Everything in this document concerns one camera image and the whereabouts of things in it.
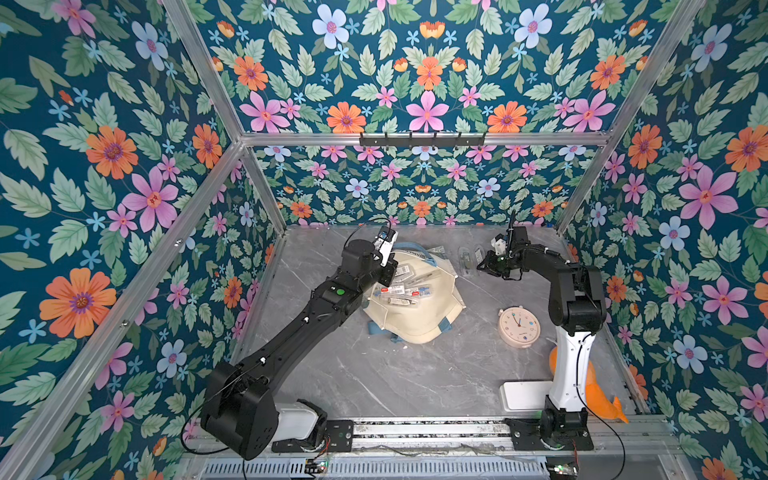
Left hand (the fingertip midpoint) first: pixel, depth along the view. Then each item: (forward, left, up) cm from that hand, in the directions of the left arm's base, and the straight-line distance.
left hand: (395, 251), depth 79 cm
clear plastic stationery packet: (+3, -3, -22) cm, 22 cm away
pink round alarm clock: (-13, -36, -24) cm, 46 cm away
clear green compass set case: (+14, -26, -24) cm, 38 cm away
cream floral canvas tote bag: (-2, -8, -25) cm, 26 cm away
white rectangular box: (-33, -31, -23) cm, 51 cm away
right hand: (+11, -34, -24) cm, 43 cm away
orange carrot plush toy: (-36, -50, -23) cm, 66 cm away
